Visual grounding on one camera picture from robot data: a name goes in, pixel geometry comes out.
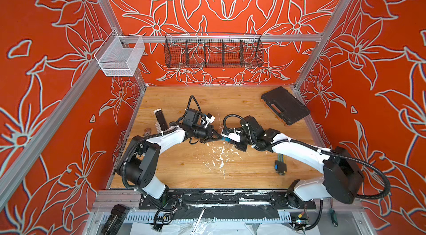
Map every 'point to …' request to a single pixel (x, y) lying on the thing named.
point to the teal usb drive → (227, 139)
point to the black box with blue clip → (280, 167)
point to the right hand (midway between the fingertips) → (229, 135)
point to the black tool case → (285, 105)
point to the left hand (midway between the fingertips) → (221, 137)
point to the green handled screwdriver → (334, 218)
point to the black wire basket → (213, 50)
